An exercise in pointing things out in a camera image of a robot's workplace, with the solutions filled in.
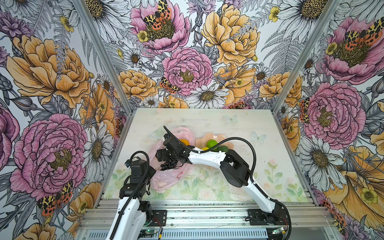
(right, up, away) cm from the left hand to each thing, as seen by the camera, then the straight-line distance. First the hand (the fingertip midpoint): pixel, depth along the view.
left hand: (151, 172), depth 84 cm
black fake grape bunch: (+9, +3, +5) cm, 11 cm away
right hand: (+5, +7, +7) cm, 11 cm away
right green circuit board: (+64, -23, -12) cm, 69 cm away
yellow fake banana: (+18, +15, +16) cm, 28 cm away
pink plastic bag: (+10, -2, -4) cm, 11 cm away
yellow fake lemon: (+29, +16, -20) cm, 38 cm away
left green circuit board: (+2, -24, -13) cm, 27 cm away
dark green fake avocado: (+42, +12, +10) cm, 44 cm away
